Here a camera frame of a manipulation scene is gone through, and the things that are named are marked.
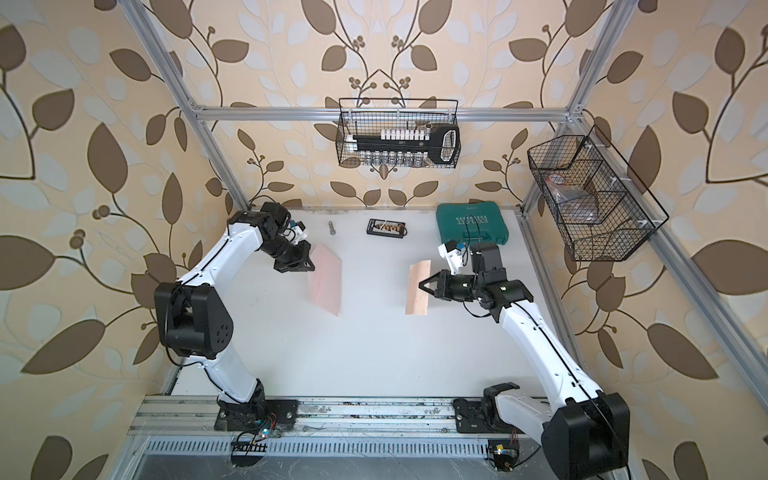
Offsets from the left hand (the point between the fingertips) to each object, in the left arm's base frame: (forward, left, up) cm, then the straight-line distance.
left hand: (308, 263), depth 86 cm
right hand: (-10, -32, +5) cm, 34 cm away
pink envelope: (-2, -4, -7) cm, 8 cm away
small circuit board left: (-44, +10, -16) cm, 48 cm away
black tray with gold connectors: (+26, -22, -13) cm, 37 cm away
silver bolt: (+25, -1, -14) cm, 28 cm away
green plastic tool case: (+27, -54, -11) cm, 62 cm away
